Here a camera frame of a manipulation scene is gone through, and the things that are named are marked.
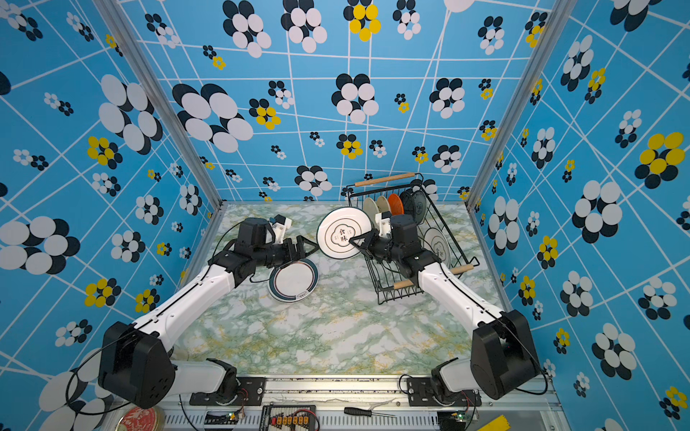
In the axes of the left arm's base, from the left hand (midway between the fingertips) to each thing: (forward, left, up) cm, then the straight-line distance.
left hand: (314, 248), depth 79 cm
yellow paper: (-41, -50, -21) cm, 67 cm away
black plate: (+32, -32, -8) cm, 46 cm away
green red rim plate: (-1, +9, -19) cm, 21 cm away
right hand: (+1, -11, +2) cm, 12 cm away
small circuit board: (-40, +22, -22) cm, 50 cm away
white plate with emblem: (+7, -7, +2) cm, 10 cm away
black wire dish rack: (-13, -19, +7) cm, 24 cm away
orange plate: (+25, -28, -6) cm, 38 cm away
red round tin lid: (-40, +43, -18) cm, 62 cm away
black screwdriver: (-38, -15, -21) cm, 46 cm away
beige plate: (+25, -23, -6) cm, 34 cm away
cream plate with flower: (+24, -18, -7) cm, 31 cm away
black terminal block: (-40, +5, -19) cm, 44 cm away
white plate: (+9, -40, -8) cm, 42 cm away
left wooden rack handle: (+36, -24, -3) cm, 44 cm away
